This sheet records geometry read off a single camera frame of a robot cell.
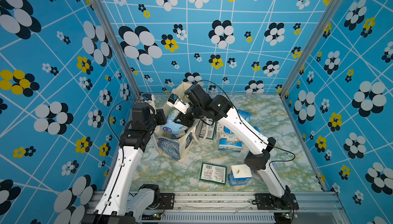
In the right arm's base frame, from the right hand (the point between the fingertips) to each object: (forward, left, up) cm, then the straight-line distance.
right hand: (179, 116), depth 70 cm
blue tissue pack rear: (+18, -39, -23) cm, 49 cm away
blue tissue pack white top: (-21, -28, -17) cm, 39 cm away
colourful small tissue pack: (-1, -26, -23) cm, 34 cm away
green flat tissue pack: (-18, -16, -24) cm, 34 cm away
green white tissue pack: (+8, -16, -24) cm, 30 cm away
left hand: (+5, +8, 0) cm, 10 cm away
